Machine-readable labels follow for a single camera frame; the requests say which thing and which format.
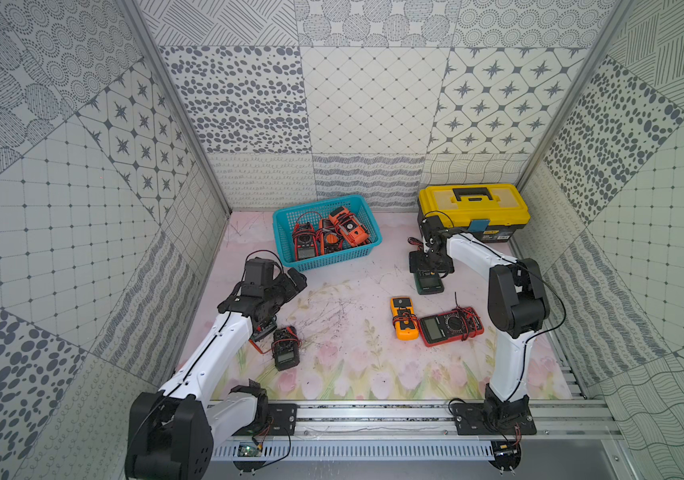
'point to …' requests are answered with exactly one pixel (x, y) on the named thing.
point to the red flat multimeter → (456, 325)
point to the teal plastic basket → (284, 219)
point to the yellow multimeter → (404, 319)
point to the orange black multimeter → (330, 239)
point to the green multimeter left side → (263, 330)
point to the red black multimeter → (305, 241)
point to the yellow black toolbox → (490, 211)
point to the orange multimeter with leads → (353, 229)
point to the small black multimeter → (286, 348)
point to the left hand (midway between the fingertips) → (294, 280)
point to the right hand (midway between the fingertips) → (429, 270)
